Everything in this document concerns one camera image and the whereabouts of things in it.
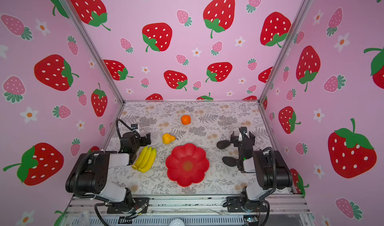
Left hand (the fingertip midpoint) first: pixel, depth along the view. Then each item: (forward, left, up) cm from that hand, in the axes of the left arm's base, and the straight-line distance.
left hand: (142, 133), depth 95 cm
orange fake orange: (+12, -28, -1) cm, 30 cm away
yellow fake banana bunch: (-16, -5, -4) cm, 17 cm away
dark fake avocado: (-6, -52, -3) cm, 53 cm away
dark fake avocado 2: (-17, -55, -3) cm, 58 cm away
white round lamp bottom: (-46, -27, 0) cm, 54 cm away
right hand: (-1, -64, +4) cm, 64 cm away
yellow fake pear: (-3, -17, -1) cm, 17 cm away
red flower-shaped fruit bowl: (-19, -30, -5) cm, 36 cm away
